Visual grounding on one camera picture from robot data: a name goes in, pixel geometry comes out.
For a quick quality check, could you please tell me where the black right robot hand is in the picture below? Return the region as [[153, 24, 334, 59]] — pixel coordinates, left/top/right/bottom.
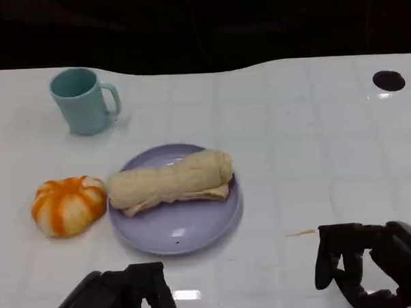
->
[[312, 219, 411, 308]]

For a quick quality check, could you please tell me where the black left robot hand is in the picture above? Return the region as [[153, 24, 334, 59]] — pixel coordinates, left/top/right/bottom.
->
[[42, 261, 179, 308]]

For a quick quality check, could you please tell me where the beige towel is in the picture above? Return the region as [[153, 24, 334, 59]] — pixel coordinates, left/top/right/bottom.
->
[[104, 148, 236, 219]]

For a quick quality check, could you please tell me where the lilac plate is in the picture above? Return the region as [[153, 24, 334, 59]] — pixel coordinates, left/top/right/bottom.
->
[[104, 140, 247, 258]]

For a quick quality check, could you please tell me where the orange and white bread roll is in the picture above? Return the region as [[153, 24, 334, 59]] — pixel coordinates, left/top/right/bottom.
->
[[29, 174, 110, 240]]

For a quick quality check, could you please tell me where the pale green mug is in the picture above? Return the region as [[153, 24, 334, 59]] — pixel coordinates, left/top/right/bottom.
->
[[48, 65, 123, 138]]

